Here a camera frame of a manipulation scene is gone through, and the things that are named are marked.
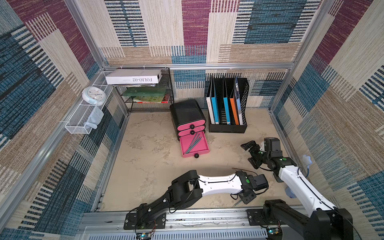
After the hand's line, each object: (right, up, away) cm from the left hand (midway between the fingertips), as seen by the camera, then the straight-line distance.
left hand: (246, 194), depth 80 cm
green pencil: (-27, +28, +23) cm, 45 cm away
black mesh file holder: (+6, +63, +26) cm, 69 cm away
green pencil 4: (-5, -4, -1) cm, 6 cm away
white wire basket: (-79, +39, -9) cm, 89 cm away
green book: (-63, +59, +20) cm, 88 cm away
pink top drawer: (-29, +35, +12) cm, 47 cm away
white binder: (-19, +51, +7) cm, 55 cm away
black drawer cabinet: (-34, +44, +17) cm, 58 cm away
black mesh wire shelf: (-58, +54, +22) cm, 82 cm away
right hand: (0, +23, +5) cm, 24 cm away
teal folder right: (-10, +52, +7) cm, 54 cm away
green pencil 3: (-24, +28, +22) cm, 43 cm away
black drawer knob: (-26, +17, +14) cm, 34 cm away
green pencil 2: (-27, +26, +22) cm, 43 cm away
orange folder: (-3, +46, +12) cm, 48 cm away
